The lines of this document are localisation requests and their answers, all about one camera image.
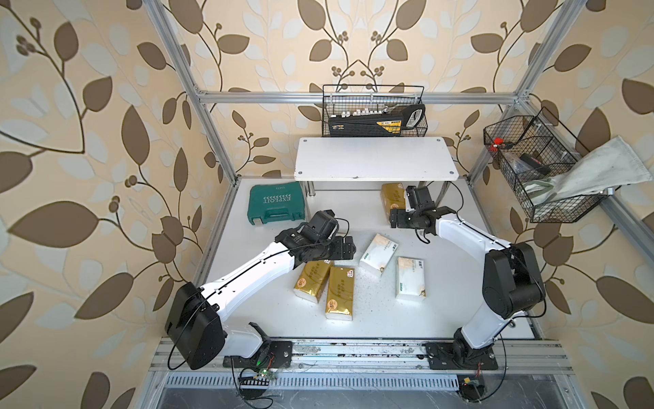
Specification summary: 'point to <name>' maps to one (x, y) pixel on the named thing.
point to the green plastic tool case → (279, 201)
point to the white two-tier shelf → (374, 158)
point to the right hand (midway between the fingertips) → (402, 217)
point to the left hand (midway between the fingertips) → (347, 250)
